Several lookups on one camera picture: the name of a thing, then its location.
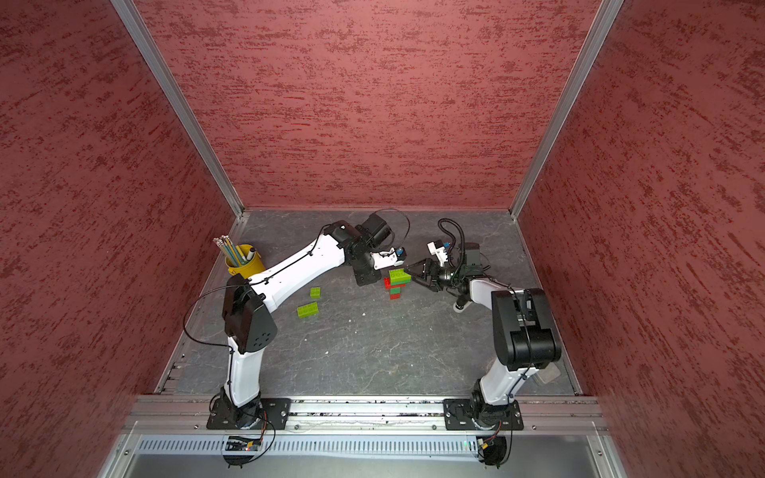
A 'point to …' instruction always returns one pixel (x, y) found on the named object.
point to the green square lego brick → (395, 290)
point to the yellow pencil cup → (251, 265)
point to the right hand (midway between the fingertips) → (409, 278)
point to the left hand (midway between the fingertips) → (367, 276)
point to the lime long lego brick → (307, 311)
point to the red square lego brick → (395, 296)
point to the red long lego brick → (388, 286)
